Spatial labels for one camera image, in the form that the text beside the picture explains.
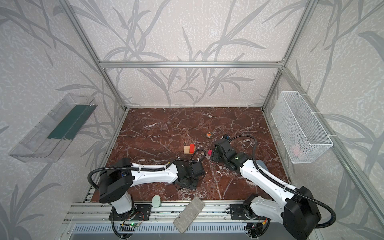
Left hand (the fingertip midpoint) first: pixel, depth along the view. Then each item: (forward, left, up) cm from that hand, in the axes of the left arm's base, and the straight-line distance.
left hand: (195, 182), depth 82 cm
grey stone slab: (-15, +3, +2) cm, 15 cm away
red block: (+22, +3, -1) cm, 22 cm away
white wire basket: (+9, -46, +34) cm, 58 cm away
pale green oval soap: (-9, +20, +1) cm, 22 cm away
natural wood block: (+21, +7, -2) cm, 22 cm away
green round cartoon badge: (+33, -9, -3) cm, 34 cm away
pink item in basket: (+10, -51, +19) cm, 55 cm away
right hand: (+16, -11, +10) cm, 22 cm away
